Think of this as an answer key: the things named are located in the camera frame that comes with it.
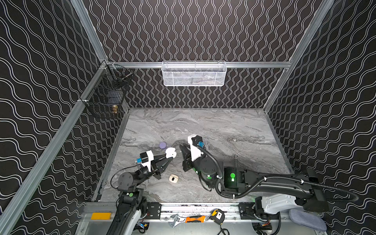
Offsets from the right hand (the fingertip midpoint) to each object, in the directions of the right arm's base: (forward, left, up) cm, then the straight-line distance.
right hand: (181, 146), depth 61 cm
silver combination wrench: (+13, -32, -34) cm, 49 cm away
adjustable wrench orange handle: (-23, +4, -32) cm, 40 cm away
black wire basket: (+40, +51, -5) cm, 65 cm away
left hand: (-3, +4, -5) cm, 7 cm away
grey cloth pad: (-20, -62, -34) cm, 73 cm away
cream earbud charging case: (-2, +7, -31) cm, 32 cm away
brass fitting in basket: (+27, +39, -3) cm, 48 cm away
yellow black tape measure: (-20, -17, -31) cm, 40 cm away
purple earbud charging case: (+20, +16, -32) cm, 41 cm away
